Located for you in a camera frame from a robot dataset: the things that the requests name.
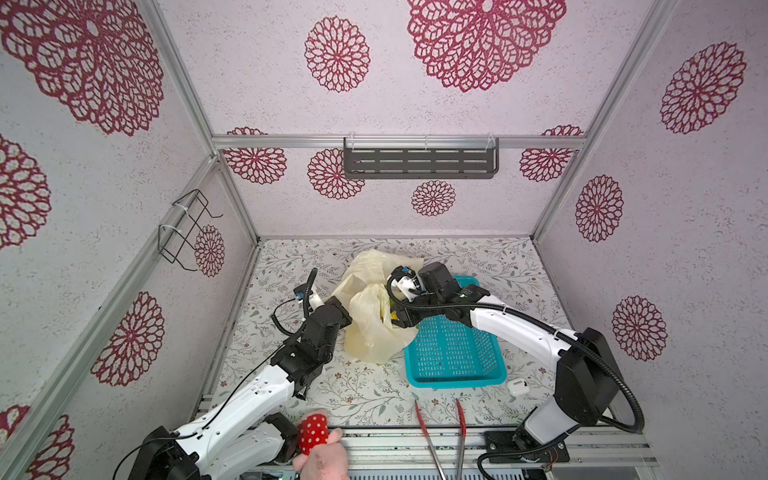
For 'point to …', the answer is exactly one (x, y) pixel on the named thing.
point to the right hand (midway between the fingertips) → (387, 310)
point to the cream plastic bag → (371, 334)
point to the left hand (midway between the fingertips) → (337, 302)
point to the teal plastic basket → (446, 353)
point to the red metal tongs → (463, 431)
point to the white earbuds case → (518, 386)
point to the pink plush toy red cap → (321, 455)
